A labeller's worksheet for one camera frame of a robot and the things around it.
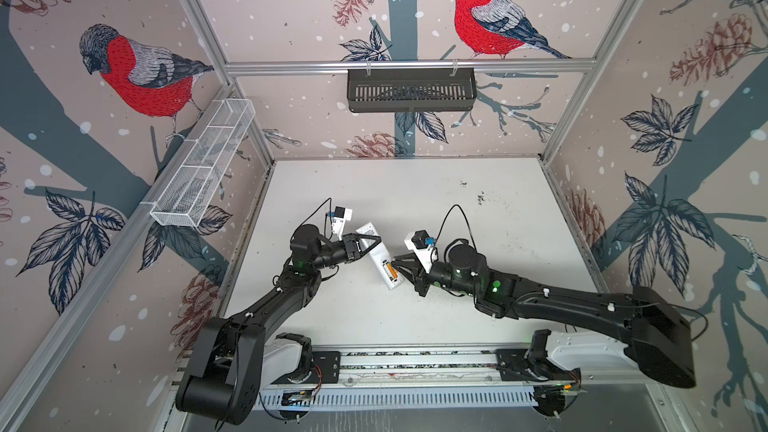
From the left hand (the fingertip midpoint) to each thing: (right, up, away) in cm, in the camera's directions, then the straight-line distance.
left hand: (378, 245), depth 75 cm
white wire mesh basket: (-48, +22, +5) cm, 53 cm away
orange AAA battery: (+4, -6, -1) cm, 7 cm away
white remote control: (0, -3, +1) cm, 3 cm away
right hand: (+3, -4, -3) cm, 6 cm away
